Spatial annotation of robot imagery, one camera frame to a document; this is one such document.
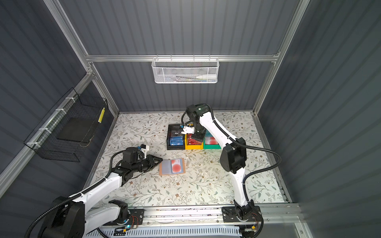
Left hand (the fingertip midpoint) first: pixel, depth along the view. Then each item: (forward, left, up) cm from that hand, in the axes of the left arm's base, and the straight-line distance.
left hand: (163, 161), depth 82 cm
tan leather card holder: (+1, 0, -8) cm, 8 cm away
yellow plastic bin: (+14, -16, -7) cm, 23 cm away
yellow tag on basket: (+21, +35, +16) cm, 44 cm away
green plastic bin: (+15, -28, -8) cm, 33 cm away
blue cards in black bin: (+19, -5, -8) cm, 22 cm away
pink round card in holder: (+2, -6, -10) cm, 12 cm away
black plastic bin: (+28, -4, -7) cm, 29 cm away
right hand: (+14, -22, +4) cm, 26 cm away
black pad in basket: (+11, +44, +16) cm, 48 cm away
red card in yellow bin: (+12, -17, +2) cm, 21 cm away
